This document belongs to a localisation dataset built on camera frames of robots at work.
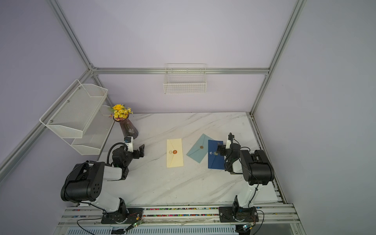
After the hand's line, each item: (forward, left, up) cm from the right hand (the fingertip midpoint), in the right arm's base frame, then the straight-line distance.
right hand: (225, 145), depth 100 cm
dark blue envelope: (-11, +8, -1) cm, 14 cm away
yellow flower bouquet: (+9, +66, +25) cm, 71 cm away
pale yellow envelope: (-5, +36, -1) cm, 36 cm away
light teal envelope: (-2, +18, -1) cm, 18 cm away
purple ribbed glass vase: (+8, +66, +12) cm, 67 cm away
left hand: (-2, +60, +5) cm, 60 cm away
